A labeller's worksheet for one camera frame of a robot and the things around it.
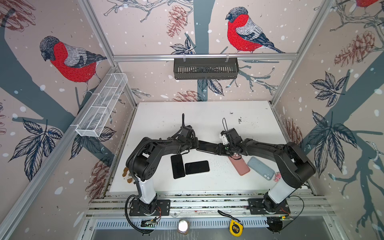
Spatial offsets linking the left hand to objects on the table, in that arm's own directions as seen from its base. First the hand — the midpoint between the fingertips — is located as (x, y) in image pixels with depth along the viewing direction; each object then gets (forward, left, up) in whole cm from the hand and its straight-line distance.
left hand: (199, 144), depth 95 cm
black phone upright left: (-13, +13, -2) cm, 19 cm away
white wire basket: (+9, +52, +27) cm, 60 cm away
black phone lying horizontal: (-14, +2, -3) cm, 14 cm away
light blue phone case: (-15, -36, -2) cm, 39 cm away
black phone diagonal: (-7, -5, +9) cm, 12 cm away
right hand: (-5, -10, -1) cm, 11 cm away
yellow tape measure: (-43, -16, 0) cm, 46 cm away
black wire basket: (+46, -6, +27) cm, 53 cm away
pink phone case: (-13, -24, -2) cm, 27 cm away
